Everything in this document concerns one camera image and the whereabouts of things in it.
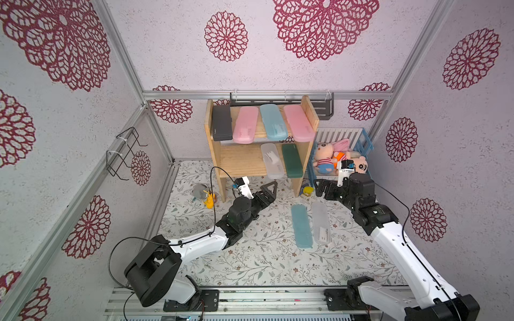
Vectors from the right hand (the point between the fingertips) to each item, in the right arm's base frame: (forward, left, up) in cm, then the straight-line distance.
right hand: (328, 184), depth 77 cm
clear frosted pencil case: (+14, +20, -4) cm, 25 cm away
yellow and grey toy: (+9, +56, -18) cm, 60 cm away
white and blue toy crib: (+43, -28, -13) cm, 53 cm away
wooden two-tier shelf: (+28, +26, -3) cm, 38 cm away
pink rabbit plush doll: (+29, -7, -12) cm, 32 cm away
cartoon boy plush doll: (+22, -23, -12) cm, 34 cm away
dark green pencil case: (+13, +12, -3) cm, 18 cm away
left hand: (-2, +21, 0) cm, 21 cm away
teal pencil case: (-12, +7, -25) cm, 29 cm away
